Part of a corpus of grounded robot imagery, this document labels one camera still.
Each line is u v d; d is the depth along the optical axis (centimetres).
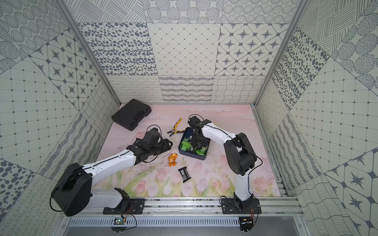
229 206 74
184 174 84
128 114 109
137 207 75
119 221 72
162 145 73
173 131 104
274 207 75
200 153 89
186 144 93
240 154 50
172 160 89
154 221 70
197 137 80
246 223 73
